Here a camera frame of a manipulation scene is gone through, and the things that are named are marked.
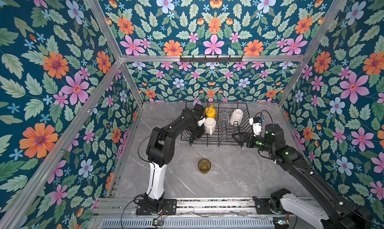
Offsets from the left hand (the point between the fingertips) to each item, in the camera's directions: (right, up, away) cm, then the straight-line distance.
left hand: (198, 128), depth 94 cm
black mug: (0, -1, -9) cm, 9 cm away
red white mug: (+7, +2, -1) cm, 8 cm away
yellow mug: (+8, +11, +4) cm, 14 cm away
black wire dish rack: (+20, +3, +6) cm, 21 cm away
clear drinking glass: (+18, +7, +8) cm, 21 cm away
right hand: (+20, -1, -21) cm, 29 cm away
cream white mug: (+25, +8, +2) cm, 27 cm away
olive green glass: (+4, -21, -7) cm, 23 cm away
